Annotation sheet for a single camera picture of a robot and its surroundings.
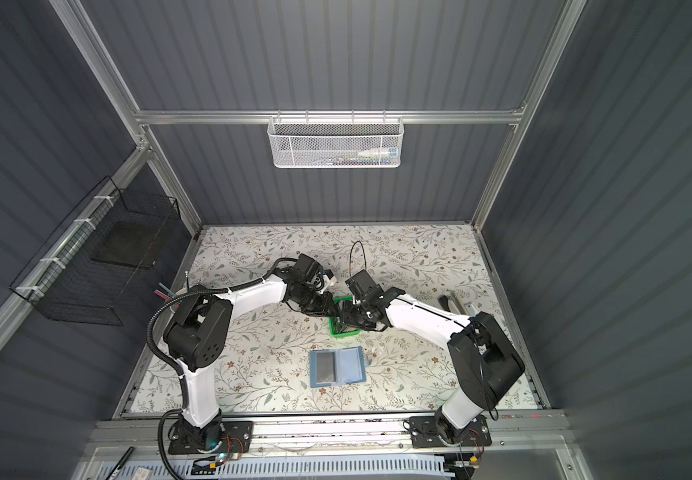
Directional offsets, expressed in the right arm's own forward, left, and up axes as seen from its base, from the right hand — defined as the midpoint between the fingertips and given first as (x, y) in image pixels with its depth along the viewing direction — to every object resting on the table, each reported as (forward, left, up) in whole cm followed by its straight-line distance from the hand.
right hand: (345, 321), depth 87 cm
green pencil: (+6, +51, +9) cm, 52 cm away
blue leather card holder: (-11, +3, -6) cm, 13 cm away
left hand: (+4, +2, -3) cm, 5 cm away
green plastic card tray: (0, +3, -5) cm, 6 cm away
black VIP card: (-11, +6, -6) cm, 14 cm away
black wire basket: (+3, +61, +24) cm, 66 cm away
